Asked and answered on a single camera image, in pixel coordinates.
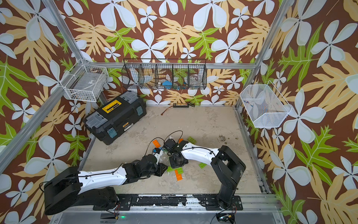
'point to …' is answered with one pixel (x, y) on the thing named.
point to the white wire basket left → (84, 81)
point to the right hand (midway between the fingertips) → (174, 165)
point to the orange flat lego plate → (156, 143)
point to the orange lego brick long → (179, 177)
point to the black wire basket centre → (172, 74)
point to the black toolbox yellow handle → (110, 121)
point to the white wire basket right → (264, 106)
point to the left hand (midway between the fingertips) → (168, 165)
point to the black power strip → (180, 105)
